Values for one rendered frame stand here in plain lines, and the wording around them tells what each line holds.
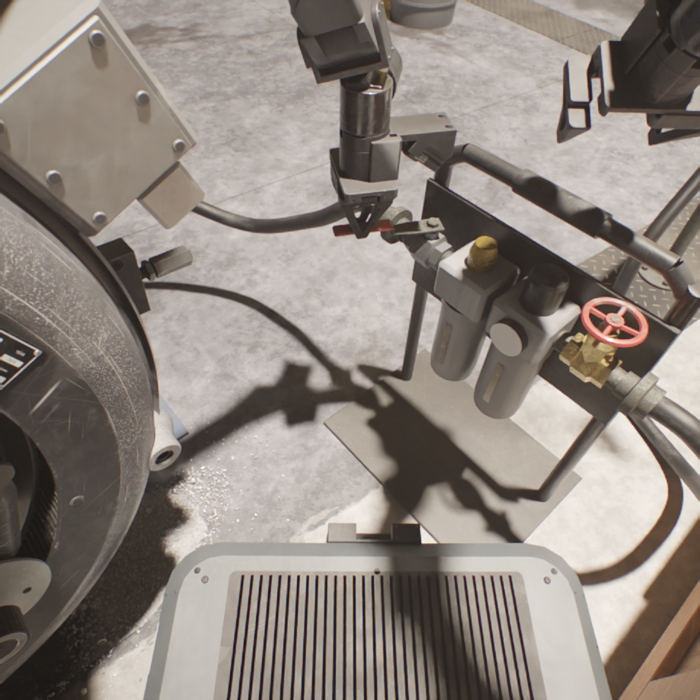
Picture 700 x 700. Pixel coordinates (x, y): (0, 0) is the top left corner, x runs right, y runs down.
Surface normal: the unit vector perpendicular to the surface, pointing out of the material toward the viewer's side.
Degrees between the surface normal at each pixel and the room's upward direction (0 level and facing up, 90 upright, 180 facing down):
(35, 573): 90
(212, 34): 0
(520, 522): 0
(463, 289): 90
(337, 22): 121
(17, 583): 90
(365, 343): 0
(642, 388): 27
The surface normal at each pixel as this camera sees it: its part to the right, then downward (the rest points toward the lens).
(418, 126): 0.02, -0.62
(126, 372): 0.94, 0.26
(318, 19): 0.00, 0.99
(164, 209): 0.66, 0.60
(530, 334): -0.76, 0.50
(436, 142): 0.22, 0.76
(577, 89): 0.02, -0.15
